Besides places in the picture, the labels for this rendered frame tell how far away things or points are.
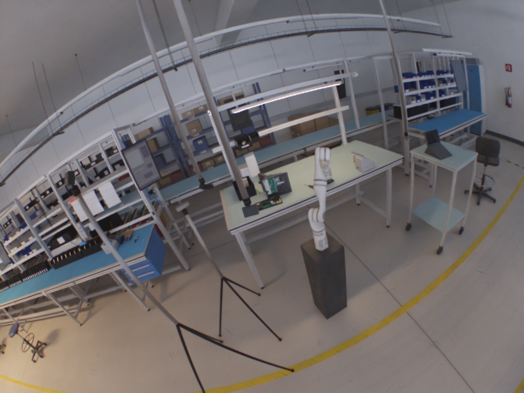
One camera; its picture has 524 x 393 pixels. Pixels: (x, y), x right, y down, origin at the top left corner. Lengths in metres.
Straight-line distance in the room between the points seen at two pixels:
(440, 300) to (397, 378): 0.86
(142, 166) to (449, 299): 3.41
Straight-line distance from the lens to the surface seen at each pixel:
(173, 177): 5.80
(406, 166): 4.28
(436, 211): 2.95
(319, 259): 1.57
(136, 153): 2.43
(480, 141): 3.60
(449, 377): 2.20
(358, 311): 2.28
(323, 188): 1.46
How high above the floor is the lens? 1.99
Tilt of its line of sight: 27 degrees down
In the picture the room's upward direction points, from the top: 19 degrees counter-clockwise
